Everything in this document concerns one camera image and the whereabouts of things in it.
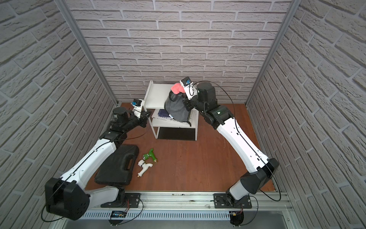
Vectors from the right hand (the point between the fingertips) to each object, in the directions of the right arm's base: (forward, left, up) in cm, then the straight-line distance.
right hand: (187, 92), depth 68 cm
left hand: (+2, +24, -12) cm, 27 cm away
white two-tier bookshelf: (-1, +17, -7) cm, 19 cm away
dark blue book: (-4, +13, -10) cm, 17 cm away
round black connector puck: (-49, -22, -43) cm, 69 cm away
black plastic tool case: (-24, +41, -35) cm, 59 cm away
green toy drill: (-13, +25, -39) cm, 48 cm away
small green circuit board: (-44, +40, -43) cm, 73 cm away
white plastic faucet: (-20, +29, -38) cm, 52 cm away
